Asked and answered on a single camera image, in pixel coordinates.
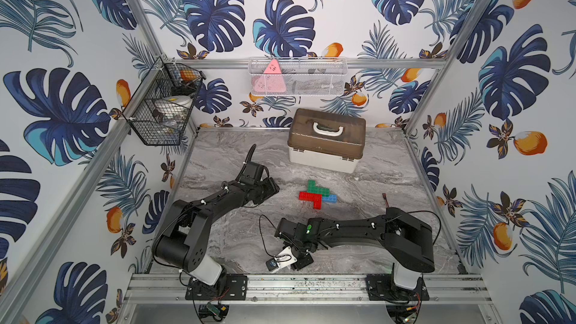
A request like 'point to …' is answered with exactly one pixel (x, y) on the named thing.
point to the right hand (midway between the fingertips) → (288, 255)
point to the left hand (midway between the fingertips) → (276, 186)
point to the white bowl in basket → (172, 106)
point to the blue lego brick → (331, 199)
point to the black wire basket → (163, 79)
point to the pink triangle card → (271, 80)
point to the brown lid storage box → (326, 141)
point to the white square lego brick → (286, 257)
